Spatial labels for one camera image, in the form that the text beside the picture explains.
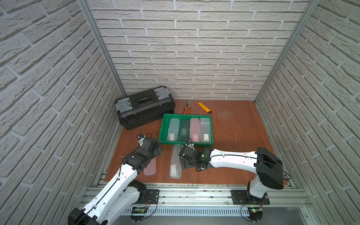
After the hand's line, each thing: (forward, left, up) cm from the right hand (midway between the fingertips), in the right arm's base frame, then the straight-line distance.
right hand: (188, 161), depth 82 cm
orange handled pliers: (+51, -5, -4) cm, 51 cm away
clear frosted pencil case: (+26, +9, -4) cm, 27 cm away
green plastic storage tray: (+33, +15, -1) cm, 36 cm away
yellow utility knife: (+43, -20, -4) cm, 48 cm away
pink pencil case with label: (+22, -7, -2) cm, 23 cm away
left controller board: (-23, +28, -7) cm, 37 cm away
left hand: (+7, +19, +6) cm, 22 cm away
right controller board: (-27, -33, -6) cm, 43 cm away
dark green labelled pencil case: (+25, +1, -3) cm, 25 cm away
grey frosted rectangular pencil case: (+19, -14, 0) cm, 23 cm away
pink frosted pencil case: (-2, +23, -4) cm, 23 cm away
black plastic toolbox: (+33, +31, +13) cm, 47 cm away
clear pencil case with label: (-4, +8, -3) cm, 10 cm away
